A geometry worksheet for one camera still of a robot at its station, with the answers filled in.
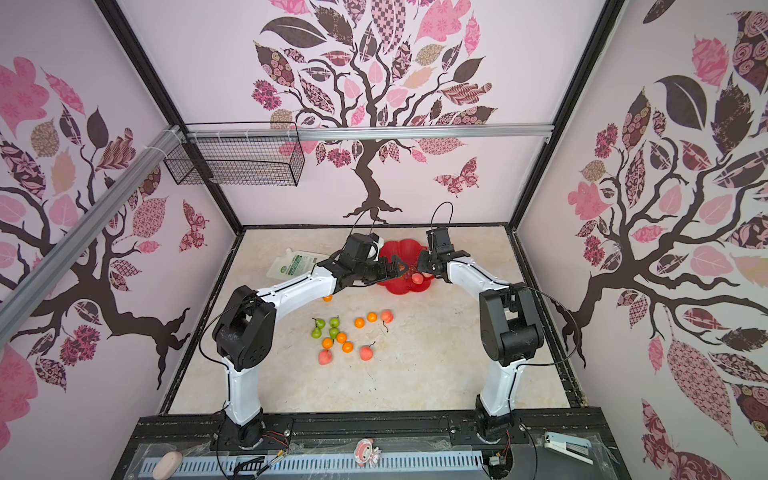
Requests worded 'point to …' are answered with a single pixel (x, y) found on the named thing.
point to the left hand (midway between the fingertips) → (399, 273)
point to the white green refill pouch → (293, 264)
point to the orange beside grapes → (372, 317)
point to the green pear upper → (335, 322)
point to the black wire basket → (246, 153)
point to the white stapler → (575, 447)
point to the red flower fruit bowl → (407, 252)
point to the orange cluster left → (327, 343)
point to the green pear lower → (333, 333)
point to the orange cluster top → (341, 337)
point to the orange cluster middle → (359, 322)
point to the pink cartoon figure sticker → (365, 454)
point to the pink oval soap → (166, 466)
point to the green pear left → (316, 333)
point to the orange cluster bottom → (347, 347)
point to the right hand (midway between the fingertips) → (427, 257)
